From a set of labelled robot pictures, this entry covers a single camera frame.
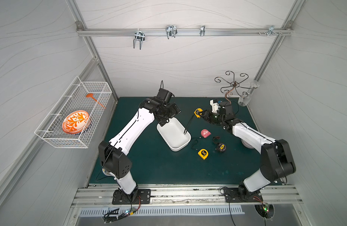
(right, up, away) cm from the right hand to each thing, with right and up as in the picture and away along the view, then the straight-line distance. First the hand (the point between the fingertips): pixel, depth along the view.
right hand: (199, 112), depth 88 cm
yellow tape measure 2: (-1, 0, -1) cm, 1 cm away
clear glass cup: (+33, +9, +10) cm, 36 cm away
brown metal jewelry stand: (+17, +14, -6) cm, 22 cm away
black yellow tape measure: (+14, -22, 0) cm, 27 cm away
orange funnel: (-63, +10, -10) cm, 65 cm away
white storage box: (-17, -15, +7) cm, 24 cm away
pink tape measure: (+6, -15, +10) cm, 19 cm away
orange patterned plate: (-62, -4, -24) cm, 66 cm away
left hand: (-15, -1, -9) cm, 18 cm away
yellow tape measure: (+2, -26, 0) cm, 26 cm away
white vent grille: (-22, -50, -18) cm, 57 cm away
